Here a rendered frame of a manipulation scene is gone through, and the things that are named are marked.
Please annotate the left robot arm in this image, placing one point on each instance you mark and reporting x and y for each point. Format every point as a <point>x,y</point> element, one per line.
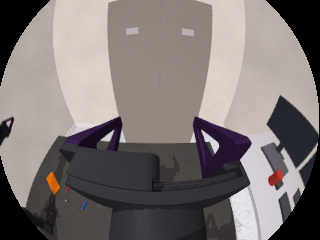
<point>39,222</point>

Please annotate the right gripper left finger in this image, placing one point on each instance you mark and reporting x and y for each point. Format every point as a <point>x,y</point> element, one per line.
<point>90,137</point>

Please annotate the orange flat bar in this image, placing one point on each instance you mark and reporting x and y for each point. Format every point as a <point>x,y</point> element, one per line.
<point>53,183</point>

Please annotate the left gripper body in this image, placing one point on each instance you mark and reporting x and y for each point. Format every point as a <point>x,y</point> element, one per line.
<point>4,134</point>

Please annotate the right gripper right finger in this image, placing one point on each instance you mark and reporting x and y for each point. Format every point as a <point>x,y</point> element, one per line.
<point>232,146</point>

